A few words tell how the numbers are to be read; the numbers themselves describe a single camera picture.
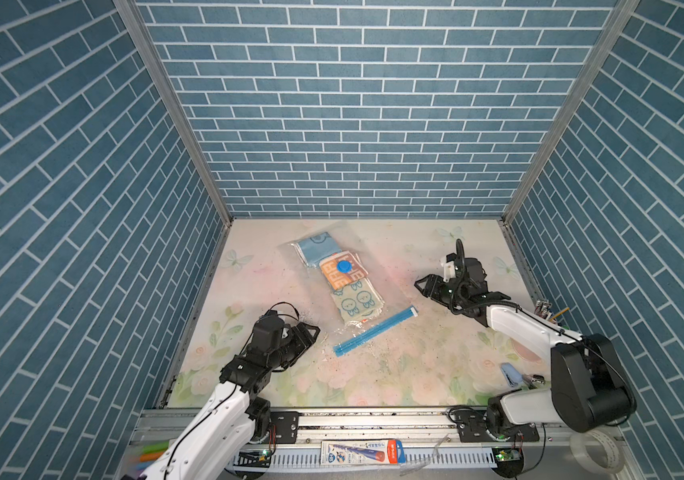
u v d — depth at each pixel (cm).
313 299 97
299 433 74
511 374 79
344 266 102
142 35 73
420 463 70
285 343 71
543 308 77
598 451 72
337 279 99
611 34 74
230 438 57
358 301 95
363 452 69
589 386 43
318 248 109
